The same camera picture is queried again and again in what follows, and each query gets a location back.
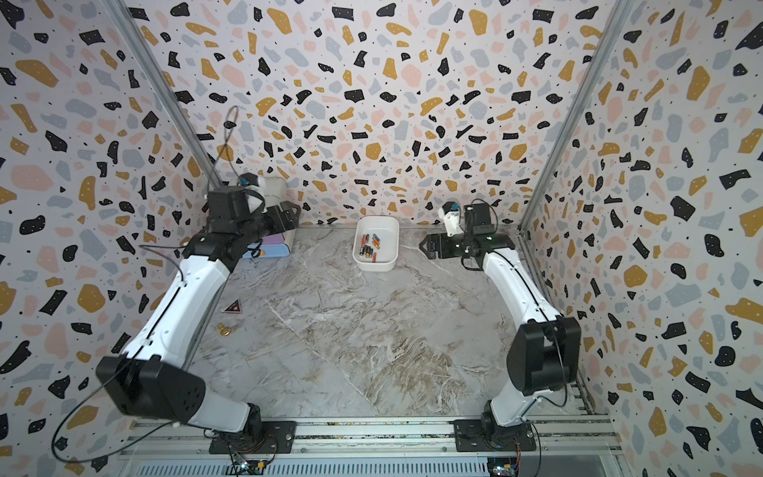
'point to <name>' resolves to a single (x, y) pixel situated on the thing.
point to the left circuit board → (247, 467)
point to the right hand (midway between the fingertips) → (435, 241)
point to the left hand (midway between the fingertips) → (287, 207)
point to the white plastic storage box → (376, 242)
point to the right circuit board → (502, 466)
